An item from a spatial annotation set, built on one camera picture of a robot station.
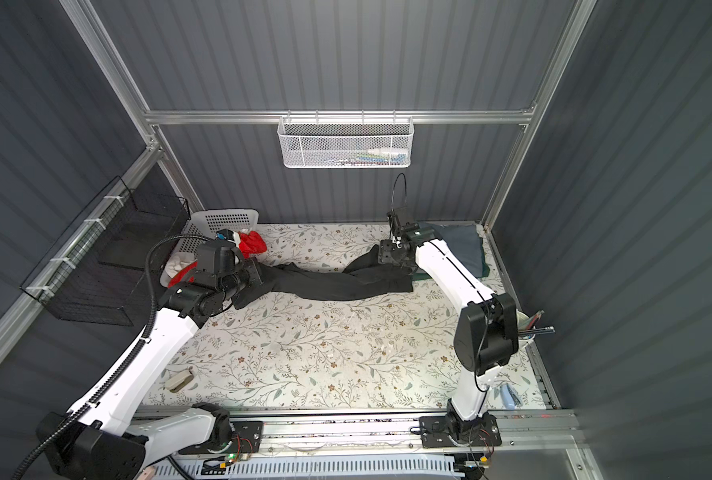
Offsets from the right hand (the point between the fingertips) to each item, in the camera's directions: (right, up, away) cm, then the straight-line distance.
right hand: (393, 257), depth 90 cm
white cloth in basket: (-69, -1, +6) cm, 70 cm away
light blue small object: (+29, -37, -13) cm, 49 cm away
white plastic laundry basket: (-69, +13, +25) cm, 75 cm away
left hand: (-37, -2, -13) cm, 39 cm away
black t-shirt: (-7, -5, -1) cm, 9 cm away
